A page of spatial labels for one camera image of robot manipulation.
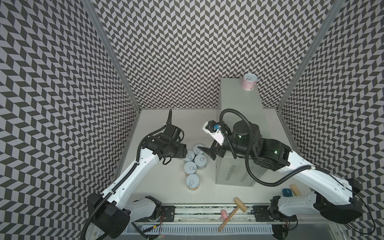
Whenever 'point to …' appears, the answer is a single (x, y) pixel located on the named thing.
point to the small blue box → (287, 192)
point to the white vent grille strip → (201, 229)
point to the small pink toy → (224, 214)
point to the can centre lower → (190, 167)
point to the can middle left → (190, 155)
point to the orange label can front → (192, 182)
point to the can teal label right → (200, 161)
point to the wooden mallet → (241, 205)
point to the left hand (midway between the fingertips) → (179, 152)
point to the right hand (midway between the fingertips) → (205, 140)
